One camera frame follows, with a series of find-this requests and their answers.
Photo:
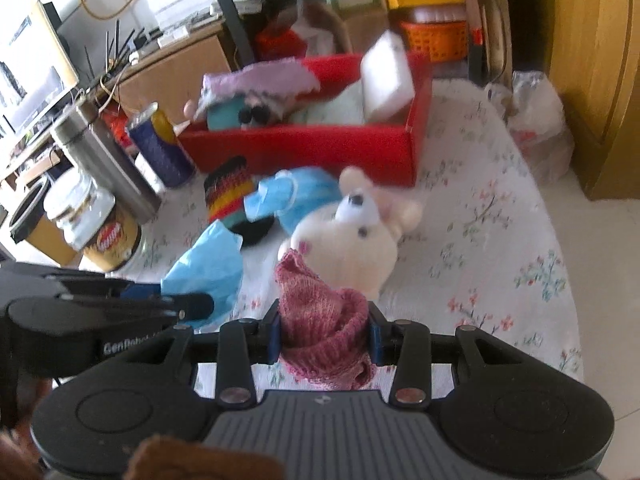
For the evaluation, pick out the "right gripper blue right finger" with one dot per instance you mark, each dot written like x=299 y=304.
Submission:
x=407 y=346

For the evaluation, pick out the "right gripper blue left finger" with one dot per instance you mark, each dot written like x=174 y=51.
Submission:
x=243 y=343

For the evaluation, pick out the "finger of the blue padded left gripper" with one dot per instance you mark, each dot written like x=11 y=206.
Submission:
x=141 y=291

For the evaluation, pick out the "blue face mask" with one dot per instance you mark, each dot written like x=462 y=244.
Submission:
x=213 y=266
x=290 y=195

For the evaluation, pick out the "pink knitted sock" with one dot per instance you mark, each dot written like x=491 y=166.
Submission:
x=324 y=331

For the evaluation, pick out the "white plush mouse toy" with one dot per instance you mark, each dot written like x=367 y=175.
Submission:
x=353 y=243

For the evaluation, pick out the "striped knitted pouch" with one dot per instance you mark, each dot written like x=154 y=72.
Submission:
x=225 y=190

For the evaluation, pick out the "white sponge block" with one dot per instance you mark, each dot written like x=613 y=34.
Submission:
x=387 y=85

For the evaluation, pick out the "person's right hand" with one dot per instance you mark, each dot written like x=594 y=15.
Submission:
x=155 y=458

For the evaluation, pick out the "glass coffee jar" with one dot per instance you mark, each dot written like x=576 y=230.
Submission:
x=92 y=221

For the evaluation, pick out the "yellow waste bin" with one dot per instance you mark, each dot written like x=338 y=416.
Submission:
x=29 y=223

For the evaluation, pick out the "floral tablecloth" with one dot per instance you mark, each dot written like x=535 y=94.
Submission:
x=485 y=253

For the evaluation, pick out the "stainless steel thermos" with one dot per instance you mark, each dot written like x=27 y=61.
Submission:
x=89 y=144

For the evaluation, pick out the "blue drink can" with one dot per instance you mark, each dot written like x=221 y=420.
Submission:
x=154 y=136

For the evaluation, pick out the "red cardboard box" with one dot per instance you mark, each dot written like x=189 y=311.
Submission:
x=389 y=154

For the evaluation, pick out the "wifi router with antennas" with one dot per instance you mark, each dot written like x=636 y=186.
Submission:
x=107 y=53

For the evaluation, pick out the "flat screen television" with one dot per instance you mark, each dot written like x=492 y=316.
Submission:
x=36 y=71

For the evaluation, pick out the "white plastic bag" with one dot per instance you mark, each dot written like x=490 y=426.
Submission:
x=534 y=116

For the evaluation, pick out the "red and white bag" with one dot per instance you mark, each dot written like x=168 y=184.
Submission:
x=300 y=31

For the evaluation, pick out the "orange plastic basket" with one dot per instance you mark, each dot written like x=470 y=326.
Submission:
x=441 y=42

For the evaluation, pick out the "brown cardboard box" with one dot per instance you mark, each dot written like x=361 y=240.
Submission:
x=354 y=31

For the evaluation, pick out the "wooden cupboard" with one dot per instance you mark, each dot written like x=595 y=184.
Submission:
x=590 y=51

